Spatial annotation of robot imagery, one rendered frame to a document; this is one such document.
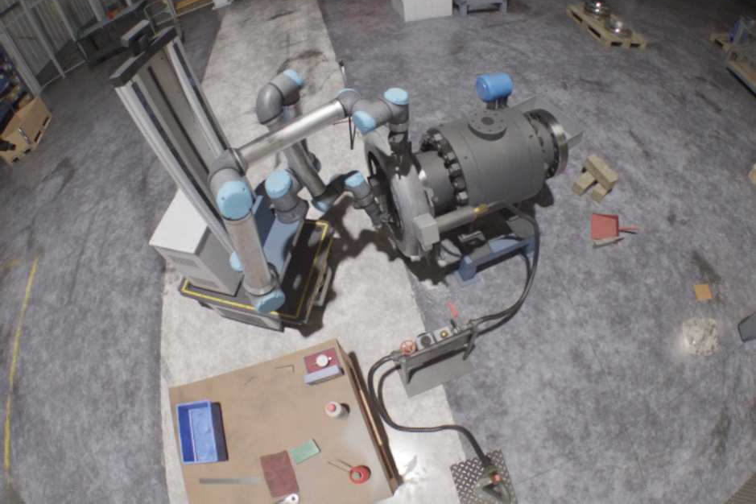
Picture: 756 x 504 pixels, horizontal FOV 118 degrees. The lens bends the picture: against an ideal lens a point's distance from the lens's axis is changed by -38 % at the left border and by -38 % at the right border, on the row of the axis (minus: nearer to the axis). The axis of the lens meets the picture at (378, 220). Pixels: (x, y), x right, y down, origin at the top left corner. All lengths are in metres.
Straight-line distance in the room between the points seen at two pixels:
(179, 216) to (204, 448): 1.21
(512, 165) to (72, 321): 3.69
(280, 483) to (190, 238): 1.25
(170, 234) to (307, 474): 1.37
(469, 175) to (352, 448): 1.41
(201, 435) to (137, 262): 1.89
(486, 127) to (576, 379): 1.56
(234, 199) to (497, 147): 1.32
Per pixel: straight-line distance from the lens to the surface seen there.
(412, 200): 1.66
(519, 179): 2.02
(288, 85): 1.61
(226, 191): 1.18
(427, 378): 2.18
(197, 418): 2.00
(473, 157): 1.88
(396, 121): 1.42
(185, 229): 2.00
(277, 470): 1.77
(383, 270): 2.45
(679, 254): 3.21
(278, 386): 1.82
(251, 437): 1.85
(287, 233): 2.08
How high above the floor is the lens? 2.15
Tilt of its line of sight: 53 degrees down
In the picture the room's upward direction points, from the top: 10 degrees counter-clockwise
